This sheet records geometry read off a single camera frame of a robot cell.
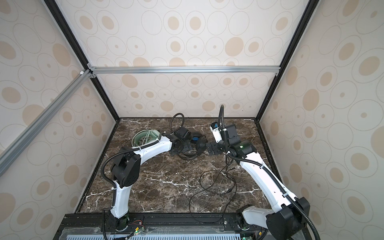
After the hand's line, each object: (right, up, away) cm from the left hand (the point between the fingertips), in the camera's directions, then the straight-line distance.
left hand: (188, 146), depth 94 cm
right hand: (+15, +4, -15) cm, 22 cm away
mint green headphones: (-32, +6, +12) cm, 35 cm away
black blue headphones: (+4, -1, +3) cm, 5 cm away
